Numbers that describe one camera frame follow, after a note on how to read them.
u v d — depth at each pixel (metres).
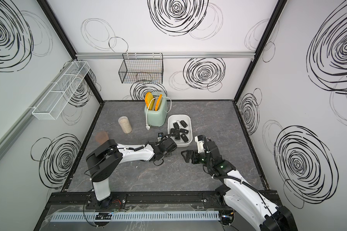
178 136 0.96
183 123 1.05
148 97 0.93
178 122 1.04
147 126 0.99
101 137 0.95
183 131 0.99
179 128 1.02
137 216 0.77
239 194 0.50
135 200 0.76
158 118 0.95
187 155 0.71
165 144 0.72
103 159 0.51
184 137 0.97
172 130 1.02
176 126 1.02
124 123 0.93
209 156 0.61
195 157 0.70
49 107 0.71
